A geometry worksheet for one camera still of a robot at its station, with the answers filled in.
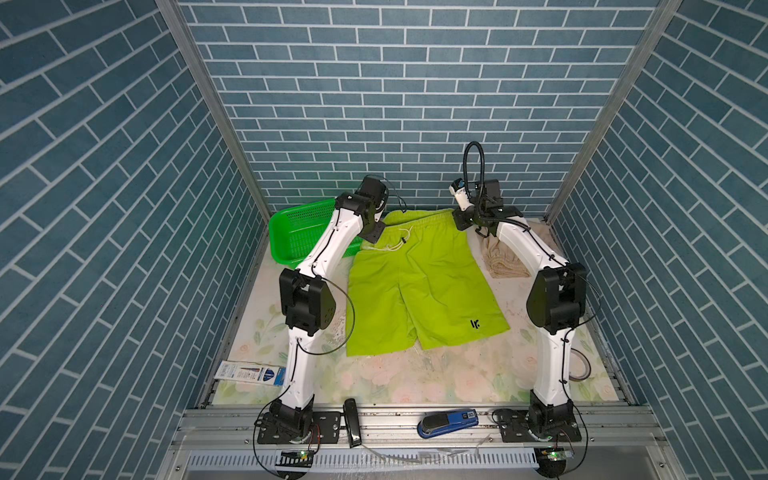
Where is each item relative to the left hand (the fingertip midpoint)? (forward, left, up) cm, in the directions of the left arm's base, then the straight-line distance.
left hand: (367, 230), depth 93 cm
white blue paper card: (-38, +31, -17) cm, 52 cm away
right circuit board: (-59, -46, -19) cm, 77 cm away
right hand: (+8, -29, +2) cm, 30 cm away
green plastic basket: (+14, +30, -16) cm, 37 cm away
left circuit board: (-57, +16, -21) cm, 63 cm away
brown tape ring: (-38, -61, -18) cm, 74 cm away
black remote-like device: (-50, +2, -15) cm, 53 cm away
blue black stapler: (-51, -18, -12) cm, 56 cm away
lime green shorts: (-5, -17, -14) cm, 23 cm away
